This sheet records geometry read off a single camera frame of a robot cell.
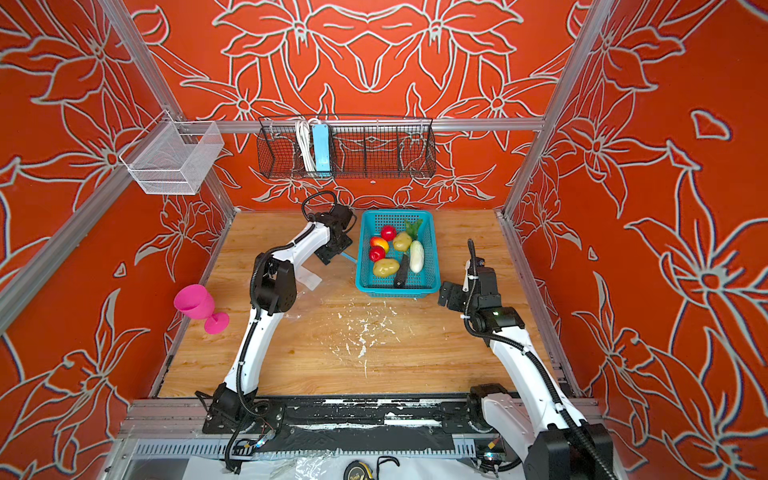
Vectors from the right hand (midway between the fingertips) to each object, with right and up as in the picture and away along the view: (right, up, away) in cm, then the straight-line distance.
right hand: (452, 288), depth 83 cm
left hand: (-36, +11, +24) cm, 45 cm away
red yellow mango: (-22, +13, +24) cm, 35 cm away
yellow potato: (-19, +5, +14) cm, 24 cm away
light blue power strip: (-38, +42, +7) cm, 57 cm away
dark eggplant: (-14, +2, +15) cm, 20 cm away
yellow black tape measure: (-26, -37, -18) cm, 49 cm away
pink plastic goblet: (-71, -3, -3) cm, 71 cm away
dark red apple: (-18, +17, +24) cm, 34 cm away
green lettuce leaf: (-9, +18, +24) cm, 31 cm away
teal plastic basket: (-15, +9, +21) cm, 27 cm away
